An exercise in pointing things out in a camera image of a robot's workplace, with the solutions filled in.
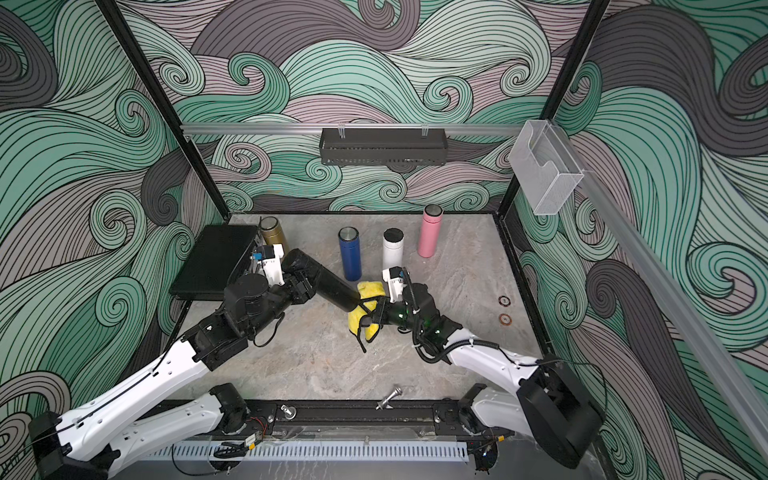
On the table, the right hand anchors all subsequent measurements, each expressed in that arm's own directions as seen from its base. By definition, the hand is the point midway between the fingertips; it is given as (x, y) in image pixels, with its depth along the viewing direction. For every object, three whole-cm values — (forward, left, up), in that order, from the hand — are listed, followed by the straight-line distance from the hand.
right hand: (356, 307), depth 76 cm
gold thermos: (+23, +26, +4) cm, 35 cm away
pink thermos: (+28, -23, -1) cm, 36 cm away
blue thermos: (+19, +2, 0) cm, 20 cm away
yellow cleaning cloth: (+3, -3, +3) cm, 5 cm away
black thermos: (+3, +7, +6) cm, 10 cm away
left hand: (+4, +9, +13) cm, 17 cm away
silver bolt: (-17, -10, -14) cm, 25 cm away
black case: (+22, +51, -10) cm, 56 cm away
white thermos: (+18, -10, +2) cm, 21 cm away
